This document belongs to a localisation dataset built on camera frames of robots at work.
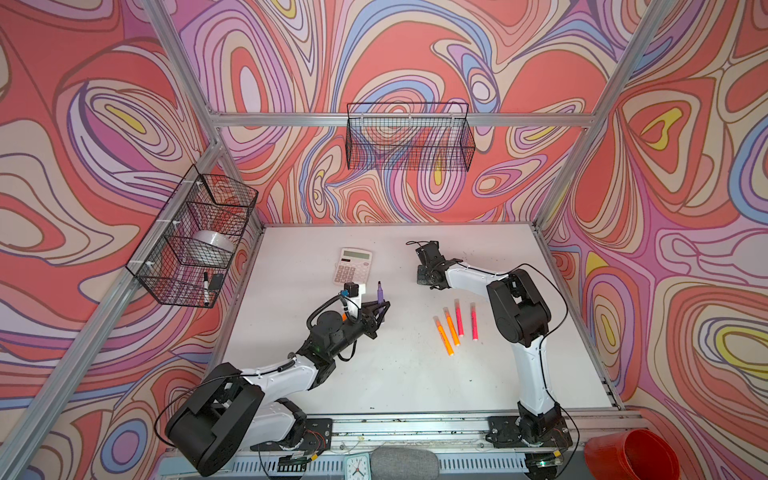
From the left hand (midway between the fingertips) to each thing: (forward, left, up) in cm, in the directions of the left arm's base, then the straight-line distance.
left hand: (390, 304), depth 79 cm
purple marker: (+1, +3, +3) cm, 5 cm away
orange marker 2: (+1, -19, -16) cm, 25 cm away
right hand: (+20, -14, -18) cm, 31 cm away
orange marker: (-1, -16, -17) cm, 23 cm away
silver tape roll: (+10, +43, +15) cm, 46 cm away
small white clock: (-34, +8, -14) cm, 38 cm away
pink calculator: (+24, +13, -14) cm, 31 cm away
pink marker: (+4, -22, -17) cm, 28 cm away
